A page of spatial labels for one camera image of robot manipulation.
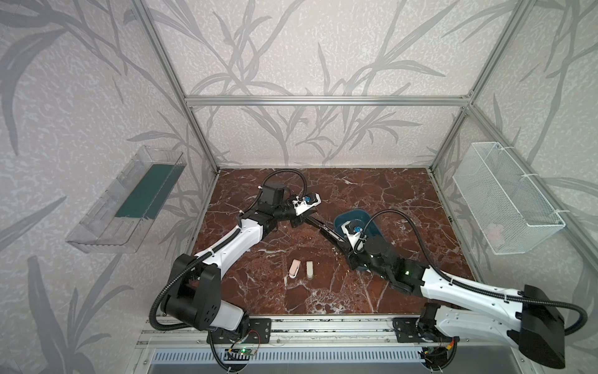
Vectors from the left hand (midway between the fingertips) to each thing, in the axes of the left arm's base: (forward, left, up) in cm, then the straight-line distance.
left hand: (315, 199), depth 82 cm
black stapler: (-11, -5, -5) cm, 13 cm away
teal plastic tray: (-4, -25, -21) cm, 32 cm away
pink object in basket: (-14, -57, +1) cm, 59 cm away
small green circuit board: (-43, +21, -19) cm, 52 cm away
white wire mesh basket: (-15, -53, +15) cm, 57 cm away
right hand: (-12, -9, -3) cm, 15 cm away
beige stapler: (-19, +2, -17) cm, 26 cm away
